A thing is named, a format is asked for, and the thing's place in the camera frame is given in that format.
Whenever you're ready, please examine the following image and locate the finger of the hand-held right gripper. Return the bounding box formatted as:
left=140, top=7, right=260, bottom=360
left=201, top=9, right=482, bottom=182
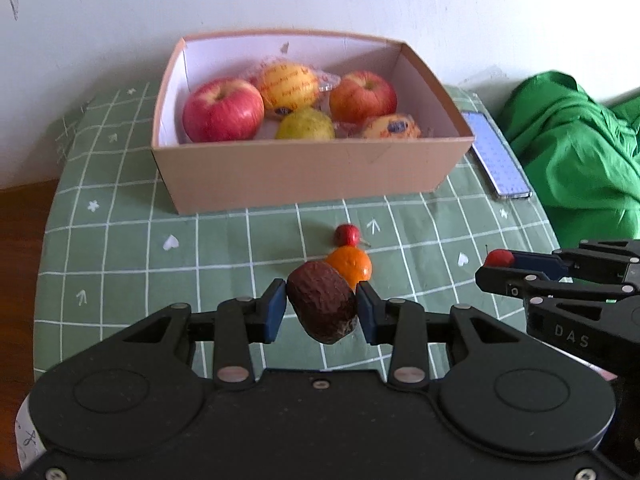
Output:
left=475, top=265, right=640, bottom=306
left=514, top=239, right=640, bottom=279

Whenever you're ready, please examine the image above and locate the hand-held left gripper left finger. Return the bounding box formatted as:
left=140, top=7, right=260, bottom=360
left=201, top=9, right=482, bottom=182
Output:
left=122, top=278, right=287, bottom=390

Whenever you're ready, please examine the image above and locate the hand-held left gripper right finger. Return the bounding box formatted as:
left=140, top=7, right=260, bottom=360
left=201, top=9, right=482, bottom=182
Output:
left=356, top=281, right=521, bottom=390

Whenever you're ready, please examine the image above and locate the small red crabapple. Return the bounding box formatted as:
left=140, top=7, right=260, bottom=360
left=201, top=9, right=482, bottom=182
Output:
left=484, top=246, right=516, bottom=268
left=334, top=223, right=373, bottom=248

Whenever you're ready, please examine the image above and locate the wrinkled brown dried date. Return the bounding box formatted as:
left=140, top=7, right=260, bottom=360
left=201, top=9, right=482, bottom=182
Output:
left=286, top=260, right=359, bottom=345

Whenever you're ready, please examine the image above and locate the beige cardboard box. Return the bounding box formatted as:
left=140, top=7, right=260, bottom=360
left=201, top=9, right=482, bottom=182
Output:
left=151, top=30, right=476, bottom=216

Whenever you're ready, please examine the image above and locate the green pear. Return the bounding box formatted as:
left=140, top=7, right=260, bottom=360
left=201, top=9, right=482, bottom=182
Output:
left=275, top=106, right=336, bottom=141

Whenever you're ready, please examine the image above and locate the large red apple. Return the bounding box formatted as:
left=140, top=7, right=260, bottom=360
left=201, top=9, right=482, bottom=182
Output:
left=182, top=78, right=265, bottom=143

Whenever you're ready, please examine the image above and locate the small red-yellow apple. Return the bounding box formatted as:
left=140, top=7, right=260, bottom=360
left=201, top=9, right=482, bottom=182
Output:
left=329, top=71, right=398, bottom=125

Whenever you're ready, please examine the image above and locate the large plastic-wrapped yellow citrus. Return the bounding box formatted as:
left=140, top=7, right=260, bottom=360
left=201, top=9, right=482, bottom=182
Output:
left=250, top=57, right=341, bottom=121

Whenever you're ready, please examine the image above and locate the small tangerine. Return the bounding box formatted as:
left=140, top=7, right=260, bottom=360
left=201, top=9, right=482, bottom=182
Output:
left=325, top=246, right=373, bottom=293

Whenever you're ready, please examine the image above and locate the green cloth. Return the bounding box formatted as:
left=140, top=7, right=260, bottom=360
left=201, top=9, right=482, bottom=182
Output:
left=500, top=71, right=640, bottom=251

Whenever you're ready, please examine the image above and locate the silver smartphone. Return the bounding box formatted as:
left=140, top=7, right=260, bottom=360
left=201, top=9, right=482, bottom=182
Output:
left=461, top=111, right=533, bottom=202

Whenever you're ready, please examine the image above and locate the green grid table mat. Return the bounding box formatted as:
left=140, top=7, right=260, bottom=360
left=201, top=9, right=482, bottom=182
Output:
left=34, top=85, right=566, bottom=381

